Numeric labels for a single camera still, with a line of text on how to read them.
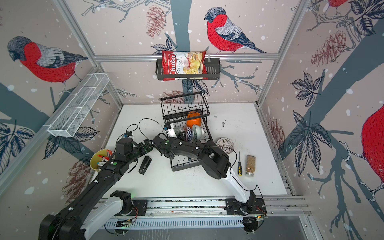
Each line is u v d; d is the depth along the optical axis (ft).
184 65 2.88
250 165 2.73
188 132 2.96
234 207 2.39
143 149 2.40
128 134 2.42
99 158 2.54
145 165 2.79
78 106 2.54
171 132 2.66
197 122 3.30
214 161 1.74
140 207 2.40
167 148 2.12
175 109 3.02
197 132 2.99
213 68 3.11
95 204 1.57
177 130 2.80
